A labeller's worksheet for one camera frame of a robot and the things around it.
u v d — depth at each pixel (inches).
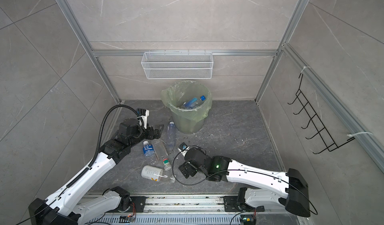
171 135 37.7
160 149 35.4
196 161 20.4
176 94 36.4
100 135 19.9
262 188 17.6
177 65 39.7
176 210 28.7
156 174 30.6
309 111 28.3
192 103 38.3
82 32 32.2
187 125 37.5
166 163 32.9
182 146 24.6
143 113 25.5
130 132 22.2
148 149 34.5
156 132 26.5
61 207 15.1
